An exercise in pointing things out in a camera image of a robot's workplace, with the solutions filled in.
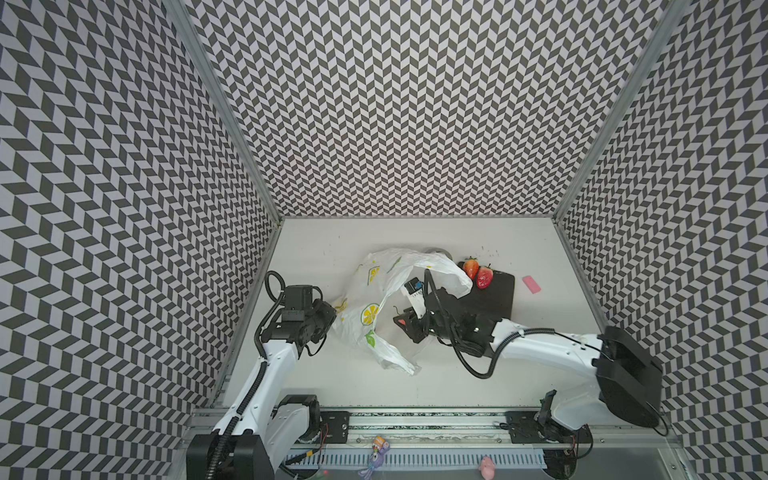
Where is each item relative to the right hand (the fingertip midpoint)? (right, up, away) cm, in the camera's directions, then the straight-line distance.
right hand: (400, 325), depth 79 cm
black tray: (+29, +3, +13) cm, 32 cm away
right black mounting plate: (+31, -24, -5) cm, 39 cm away
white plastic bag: (-7, +13, +3) cm, 15 cm away
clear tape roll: (+13, +20, +24) cm, 34 cm away
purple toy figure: (-5, -25, -11) cm, 28 cm away
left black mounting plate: (-15, -23, -6) cm, 28 cm away
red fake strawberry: (+28, +11, +18) cm, 35 cm away
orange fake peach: (+1, +2, -5) cm, 5 cm away
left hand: (-18, +2, +5) cm, 19 cm away
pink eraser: (+44, +9, +21) cm, 49 cm away
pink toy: (+20, -29, -12) cm, 37 cm away
